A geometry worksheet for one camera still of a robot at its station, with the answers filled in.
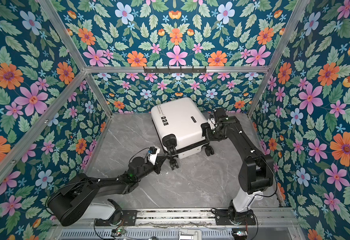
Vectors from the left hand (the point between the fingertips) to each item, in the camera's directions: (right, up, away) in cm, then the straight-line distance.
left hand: (168, 155), depth 82 cm
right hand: (+25, +10, +6) cm, 27 cm away
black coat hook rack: (+3, +52, +12) cm, 53 cm away
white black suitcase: (+5, +18, +5) cm, 19 cm away
